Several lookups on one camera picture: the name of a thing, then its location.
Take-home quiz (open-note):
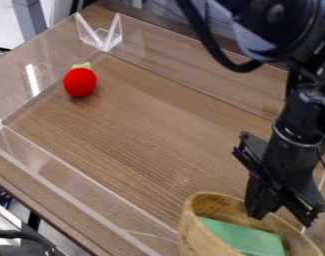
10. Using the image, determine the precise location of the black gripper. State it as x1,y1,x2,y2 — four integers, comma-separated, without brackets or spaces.
232,125,325,228

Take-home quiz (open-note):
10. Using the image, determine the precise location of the brown wooden bowl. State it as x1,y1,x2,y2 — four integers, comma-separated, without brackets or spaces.
177,192,325,256

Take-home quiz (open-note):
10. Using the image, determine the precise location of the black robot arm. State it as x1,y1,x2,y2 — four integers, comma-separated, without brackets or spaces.
216,0,325,227

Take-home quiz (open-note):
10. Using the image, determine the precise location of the green rectangular block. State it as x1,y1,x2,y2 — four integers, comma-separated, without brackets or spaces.
198,217,286,256

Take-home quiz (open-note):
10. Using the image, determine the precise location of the black device bottom left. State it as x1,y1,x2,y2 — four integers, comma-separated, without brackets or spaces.
0,229,68,256

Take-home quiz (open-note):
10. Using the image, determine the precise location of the red plush strawberry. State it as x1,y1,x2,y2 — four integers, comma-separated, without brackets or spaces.
63,62,97,97

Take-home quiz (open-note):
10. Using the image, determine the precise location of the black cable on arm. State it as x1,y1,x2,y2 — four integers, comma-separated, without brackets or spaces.
175,0,264,74

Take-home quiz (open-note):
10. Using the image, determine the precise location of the clear acrylic corner bracket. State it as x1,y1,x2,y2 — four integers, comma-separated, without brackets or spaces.
75,12,123,52

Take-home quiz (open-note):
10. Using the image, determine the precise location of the grey post top left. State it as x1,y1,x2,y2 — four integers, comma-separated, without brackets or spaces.
10,0,47,41

